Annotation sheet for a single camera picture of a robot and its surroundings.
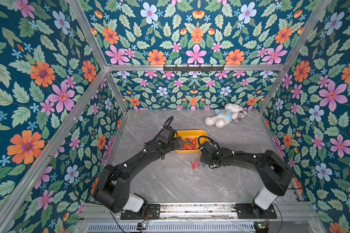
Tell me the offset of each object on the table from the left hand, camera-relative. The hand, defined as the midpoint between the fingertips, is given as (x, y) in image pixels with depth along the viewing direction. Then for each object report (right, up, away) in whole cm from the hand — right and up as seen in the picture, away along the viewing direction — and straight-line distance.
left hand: (178, 142), depth 87 cm
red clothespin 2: (+12, -14, +3) cm, 19 cm away
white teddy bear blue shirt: (+33, +17, +17) cm, 41 cm away
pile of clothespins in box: (+7, -2, +11) cm, 13 cm away
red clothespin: (+9, -15, +3) cm, 18 cm away
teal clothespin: (+15, -14, +1) cm, 21 cm away
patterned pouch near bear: (+49, +20, +27) cm, 59 cm away
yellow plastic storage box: (+14, +4, -7) cm, 16 cm away
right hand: (+15, -11, +4) cm, 19 cm away
